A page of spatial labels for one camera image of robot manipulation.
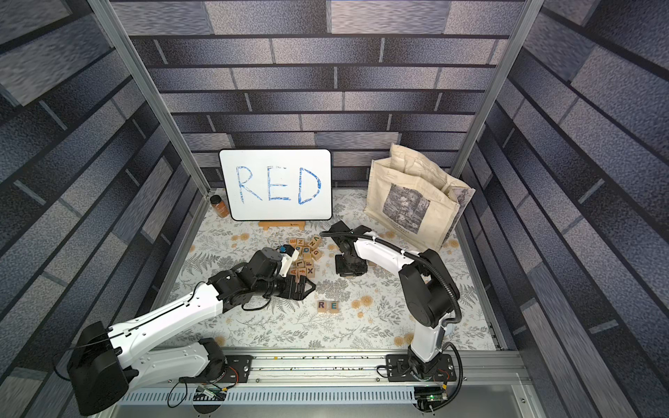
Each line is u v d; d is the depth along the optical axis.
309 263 0.94
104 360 0.39
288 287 0.67
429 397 0.70
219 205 1.05
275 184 0.97
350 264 0.76
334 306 0.83
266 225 1.04
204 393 0.71
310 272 0.91
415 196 0.90
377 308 0.85
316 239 1.00
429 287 0.48
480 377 0.74
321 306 0.83
